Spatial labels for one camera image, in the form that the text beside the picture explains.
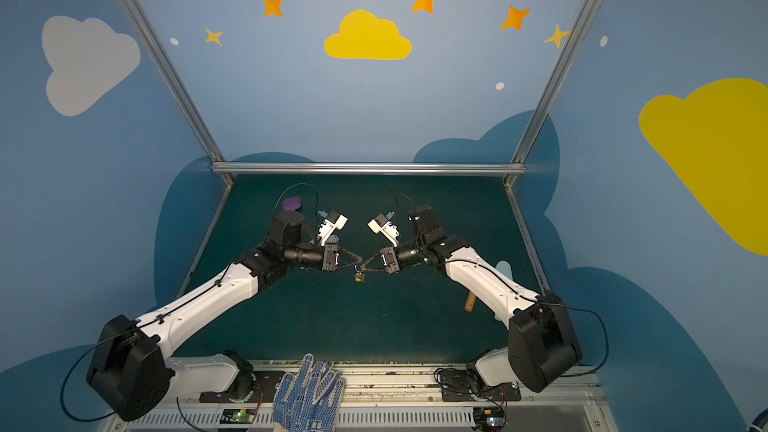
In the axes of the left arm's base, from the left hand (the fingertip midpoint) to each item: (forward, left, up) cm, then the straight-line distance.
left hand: (362, 264), depth 71 cm
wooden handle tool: (0, -31, -23) cm, 39 cm away
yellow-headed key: (-1, +1, -5) cm, 5 cm away
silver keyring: (0, +2, -2) cm, 3 cm away
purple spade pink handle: (+39, +31, -24) cm, 55 cm away
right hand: (+1, -1, -2) cm, 2 cm away
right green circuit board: (-28, -32, -25) cm, 49 cm away
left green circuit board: (-28, +30, -24) cm, 48 cm away
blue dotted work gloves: (-26, +12, -21) cm, 35 cm away
